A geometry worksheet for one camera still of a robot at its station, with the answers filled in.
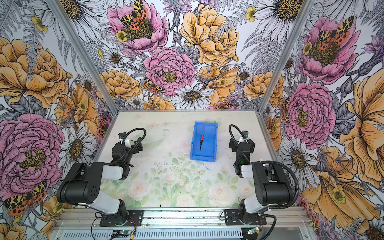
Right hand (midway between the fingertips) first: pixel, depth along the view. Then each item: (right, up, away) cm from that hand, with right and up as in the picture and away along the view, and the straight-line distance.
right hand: (241, 141), depth 93 cm
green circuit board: (-63, -41, -22) cm, 78 cm away
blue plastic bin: (-20, -8, +6) cm, 22 cm away
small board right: (-1, -40, -22) cm, 45 cm away
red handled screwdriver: (-24, 0, +10) cm, 26 cm away
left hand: (-66, 0, 0) cm, 66 cm away
